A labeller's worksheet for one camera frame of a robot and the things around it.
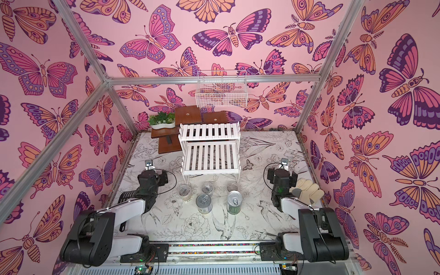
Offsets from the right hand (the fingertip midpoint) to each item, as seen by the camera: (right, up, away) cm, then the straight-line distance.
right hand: (281, 168), depth 90 cm
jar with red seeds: (-25, -9, -2) cm, 27 cm away
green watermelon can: (-25, -13, -12) cm, 31 cm away
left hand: (-66, -1, +2) cm, 66 cm away
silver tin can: (-39, -15, -10) cm, 43 cm away
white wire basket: (-30, +47, +16) cm, 58 cm away
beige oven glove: (+14, -12, 0) cm, 18 cm away
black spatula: (-80, -14, -2) cm, 81 cm away
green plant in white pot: (-65, +27, +7) cm, 71 cm away
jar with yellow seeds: (-50, -12, -3) cm, 51 cm away
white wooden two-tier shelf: (-38, +11, +6) cm, 40 cm away
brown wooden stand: (-66, +17, +22) cm, 72 cm away
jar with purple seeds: (-39, -10, -2) cm, 40 cm away
